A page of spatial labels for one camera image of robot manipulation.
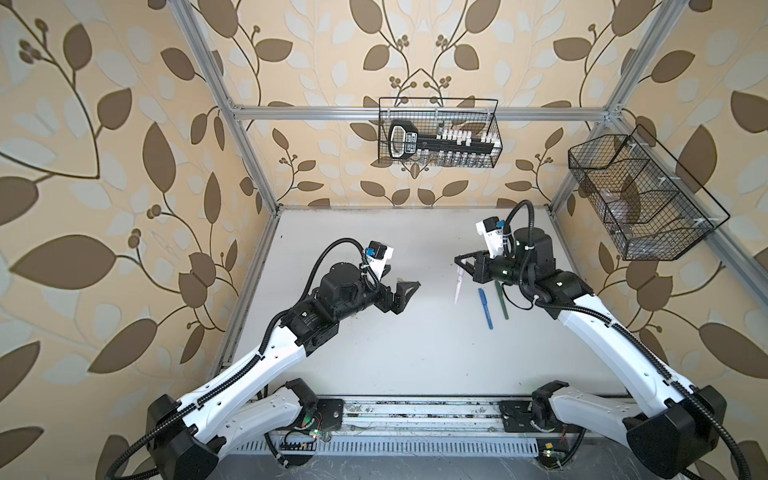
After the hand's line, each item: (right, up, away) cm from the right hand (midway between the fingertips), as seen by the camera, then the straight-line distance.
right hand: (459, 261), depth 73 cm
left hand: (-13, -3, -5) cm, 14 cm away
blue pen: (+13, -16, +21) cm, 29 cm away
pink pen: (0, -3, -1) cm, 3 cm away
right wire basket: (+48, +14, +1) cm, 50 cm away
